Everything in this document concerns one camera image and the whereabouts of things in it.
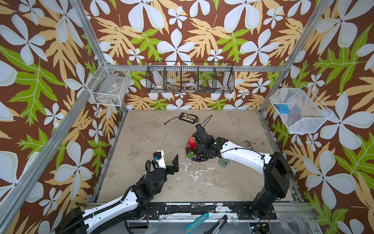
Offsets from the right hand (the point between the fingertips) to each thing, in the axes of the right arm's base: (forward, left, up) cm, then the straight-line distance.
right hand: (201, 139), depth 87 cm
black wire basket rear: (+39, +6, +18) cm, 43 cm away
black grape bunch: (-8, 0, -8) cm, 11 cm away
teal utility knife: (-41, +5, -13) cm, 43 cm away
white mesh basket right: (+10, -56, +14) cm, 59 cm away
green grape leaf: (-9, -14, -12) cm, 21 cm away
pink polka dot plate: (-6, +4, -11) cm, 13 cm away
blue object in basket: (+14, -50, +13) cm, 53 cm away
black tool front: (-44, -5, -12) cm, 46 cm away
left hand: (-11, +18, +2) cm, 21 cm away
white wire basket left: (+24, +56, +22) cm, 65 cm away
